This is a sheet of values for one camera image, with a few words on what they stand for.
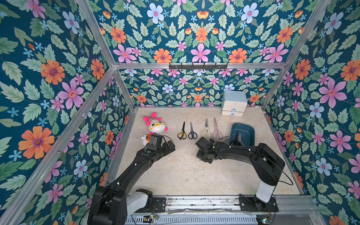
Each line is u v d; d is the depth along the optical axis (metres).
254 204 0.65
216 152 0.64
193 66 0.93
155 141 0.66
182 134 1.01
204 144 0.72
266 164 0.48
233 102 1.04
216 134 1.04
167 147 0.77
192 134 1.02
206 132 1.03
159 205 0.73
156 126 0.99
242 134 1.02
